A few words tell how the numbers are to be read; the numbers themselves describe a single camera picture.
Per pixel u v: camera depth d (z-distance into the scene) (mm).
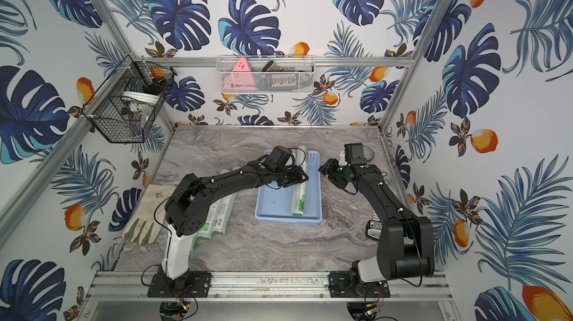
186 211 521
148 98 802
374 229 857
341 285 737
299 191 847
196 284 751
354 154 687
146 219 881
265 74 922
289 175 803
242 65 894
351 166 744
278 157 732
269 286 749
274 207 877
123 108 901
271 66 907
